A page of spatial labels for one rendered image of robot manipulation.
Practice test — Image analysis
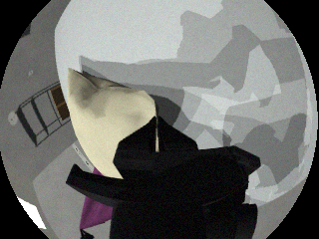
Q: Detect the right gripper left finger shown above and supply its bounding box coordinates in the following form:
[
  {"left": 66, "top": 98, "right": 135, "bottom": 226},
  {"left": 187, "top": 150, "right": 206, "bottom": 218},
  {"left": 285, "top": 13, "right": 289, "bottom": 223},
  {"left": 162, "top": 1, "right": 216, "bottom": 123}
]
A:
[{"left": 116, "top": 116, "right": 157, "bottom": 151}]

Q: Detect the cream pillow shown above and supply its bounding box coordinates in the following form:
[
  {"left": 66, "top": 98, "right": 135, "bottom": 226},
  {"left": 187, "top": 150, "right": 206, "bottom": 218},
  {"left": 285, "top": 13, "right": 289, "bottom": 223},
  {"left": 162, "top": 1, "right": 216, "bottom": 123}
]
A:
[{"left": 67, "top": 68, "right": 159, "bottom": 179}]

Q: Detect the magenta pillowcase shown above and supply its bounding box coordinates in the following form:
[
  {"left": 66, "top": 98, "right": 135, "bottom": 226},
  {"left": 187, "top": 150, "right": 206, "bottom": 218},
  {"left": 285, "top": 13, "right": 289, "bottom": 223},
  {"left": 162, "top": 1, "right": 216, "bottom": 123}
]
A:
[{"left": 80, "top": 196, "right": 113, "bottom": 230}]

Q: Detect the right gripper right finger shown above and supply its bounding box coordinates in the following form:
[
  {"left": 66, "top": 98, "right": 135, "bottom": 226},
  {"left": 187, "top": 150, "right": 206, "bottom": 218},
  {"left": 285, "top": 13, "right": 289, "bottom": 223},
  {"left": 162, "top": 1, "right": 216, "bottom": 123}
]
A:
[{"left": 159, "top": 116, "right": 198, "bottom": 151}]

